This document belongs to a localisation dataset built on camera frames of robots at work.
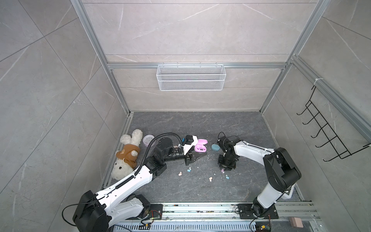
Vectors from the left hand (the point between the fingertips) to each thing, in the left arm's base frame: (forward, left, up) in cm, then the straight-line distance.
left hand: (204, 147), depth 65 cm
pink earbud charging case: (-1, +2, +1) cm, 3 cm away
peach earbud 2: (-1, +12, -29) cm, 31 cm away
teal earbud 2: (+1, +6, -29) cm, 30 cm away
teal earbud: (-5, -16, -29) cm, 33 cm away
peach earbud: (-5, -6, -29) cm, 30 cm away
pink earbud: (-1, -14, -29) cm, 32 cm away
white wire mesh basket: (+57, +3, 0) cm, 57 cm away
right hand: (+2, -14, -29) cm, 33 cm away
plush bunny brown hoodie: (+7, +43, -20) cm, 48 cm away
